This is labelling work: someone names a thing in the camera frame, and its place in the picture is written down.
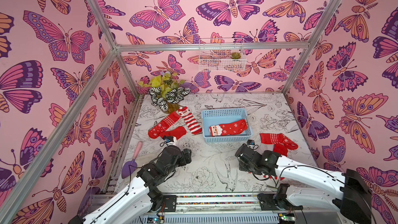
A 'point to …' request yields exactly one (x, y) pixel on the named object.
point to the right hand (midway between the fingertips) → (241, 163)
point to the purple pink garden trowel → (130, 166)
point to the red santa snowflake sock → (229, 128)
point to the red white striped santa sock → (192, 123)
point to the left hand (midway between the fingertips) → (187, 151)
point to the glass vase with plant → (165, 91)
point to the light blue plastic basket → (216, 116)
